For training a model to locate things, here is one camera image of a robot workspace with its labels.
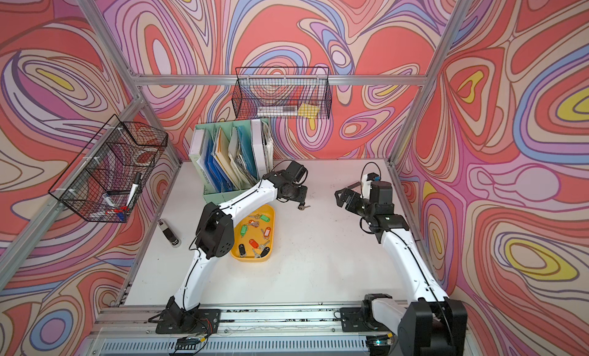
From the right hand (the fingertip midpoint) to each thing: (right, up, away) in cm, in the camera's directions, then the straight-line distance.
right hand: (346, 202), depth 82 cm
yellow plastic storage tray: (-36, -15, +11) cm, 41 cm away
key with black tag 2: (-40, -19, +7) cm, 45 cm away
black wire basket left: (-76, +8, -14) cm, 78 cm away
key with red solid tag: (-36, -17, +9) cm, 41 cm away
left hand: (-15, +2, +14) cm, 20 cm away
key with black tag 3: (-31, -20, +7) cm, 37 cm away
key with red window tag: (-31, -14, +11) cm, 36 cm away
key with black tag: (-16, -3, +20) cm, 26 cm away
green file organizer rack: (-44, +18, +9) cm, 49 cm away
